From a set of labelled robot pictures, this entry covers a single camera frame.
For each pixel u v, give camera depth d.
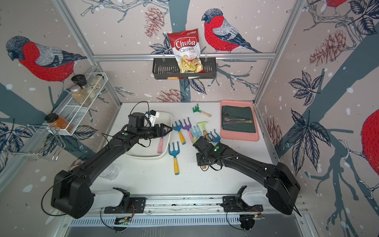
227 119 1.09
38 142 0.59
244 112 1.14
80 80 0.73
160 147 0.92
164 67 0.95
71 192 0.40
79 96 0.71
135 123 0.63
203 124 1.05
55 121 0.60
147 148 0.91
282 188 0.40
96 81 0.86
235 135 1.01
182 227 0.68
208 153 0.61
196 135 1.00
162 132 0.71
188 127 1.04
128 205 0.69
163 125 0.72
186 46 0.82
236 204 0.66
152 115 0.74
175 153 0.93
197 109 1.16
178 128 1.03
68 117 0.73
